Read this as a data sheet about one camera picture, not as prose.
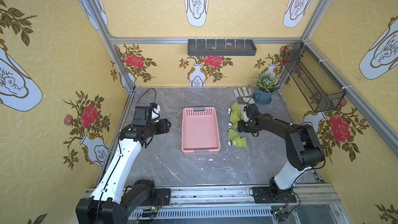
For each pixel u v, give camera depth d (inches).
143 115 22.7
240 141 34.5
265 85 39.5
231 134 37.3
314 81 34.5
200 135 37.2
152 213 28.1
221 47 36.2
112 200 15.0
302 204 28.8
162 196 28.8
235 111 41.3
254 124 27.8
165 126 27.4
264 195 29.3
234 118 38.5
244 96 45.5
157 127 27.0
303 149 18.8
